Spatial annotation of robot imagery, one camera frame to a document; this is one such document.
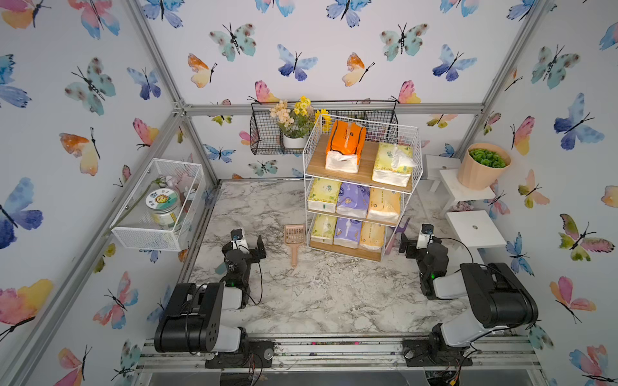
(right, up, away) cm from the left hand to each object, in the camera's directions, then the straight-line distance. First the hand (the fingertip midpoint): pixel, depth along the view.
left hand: (250, 235), depth 90 cm
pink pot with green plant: (+78, +24, -12) cm, 82 cm away
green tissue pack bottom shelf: (+28, +2, +6) cm, 28 cm away
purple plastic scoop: (+59, +1, +14) cm, 61 cm away
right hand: (+64, +1, +1) cm, 64 cm away
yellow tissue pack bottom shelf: (+47, 0, +5) cm, 47 cm away
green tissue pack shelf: (+27, +14, -13) cm, 33 cm away
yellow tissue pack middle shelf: (+45, +11, -17) cm, 50 cm away
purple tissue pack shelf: (+36, +13, -14) cm, 41 cm away
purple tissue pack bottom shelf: (+37, +1, +4) cm, 37 cm away
